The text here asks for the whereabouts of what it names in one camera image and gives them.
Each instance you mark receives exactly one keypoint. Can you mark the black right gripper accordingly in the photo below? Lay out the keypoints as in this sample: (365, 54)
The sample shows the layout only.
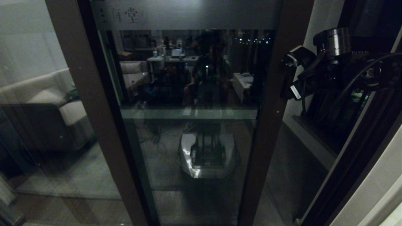
(326, 78)

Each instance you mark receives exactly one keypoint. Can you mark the brown framed sliding glass door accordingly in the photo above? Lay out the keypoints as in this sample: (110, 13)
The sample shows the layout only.
(270, 125)

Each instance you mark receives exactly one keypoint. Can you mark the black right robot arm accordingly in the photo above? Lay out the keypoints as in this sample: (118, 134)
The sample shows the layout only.
(383, 73)

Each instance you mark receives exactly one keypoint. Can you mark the silver cylinder of right wrist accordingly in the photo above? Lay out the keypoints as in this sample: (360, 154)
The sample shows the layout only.
(334, 42)

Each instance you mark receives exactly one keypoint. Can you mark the short stone window sill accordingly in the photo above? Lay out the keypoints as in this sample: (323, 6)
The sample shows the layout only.
(314, 141)

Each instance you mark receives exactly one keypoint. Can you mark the brown framed fixed glass panel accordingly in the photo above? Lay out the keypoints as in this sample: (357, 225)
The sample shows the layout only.
(66, 25)

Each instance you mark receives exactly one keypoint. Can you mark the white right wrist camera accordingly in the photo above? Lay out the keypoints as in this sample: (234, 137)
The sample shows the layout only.
(301, 55)

